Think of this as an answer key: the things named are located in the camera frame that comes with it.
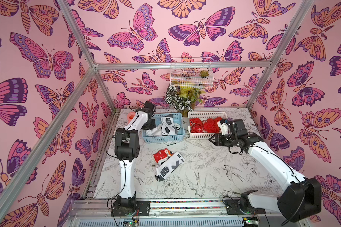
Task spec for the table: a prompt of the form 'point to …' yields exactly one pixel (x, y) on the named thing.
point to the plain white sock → (157, 131)
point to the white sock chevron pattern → (167, 161)
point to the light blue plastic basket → (178, 119)
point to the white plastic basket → (202, 116)
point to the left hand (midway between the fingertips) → (151, 126)
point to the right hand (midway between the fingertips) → (213, 138)
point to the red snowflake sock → (162, 154)
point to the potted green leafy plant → (183, 100)
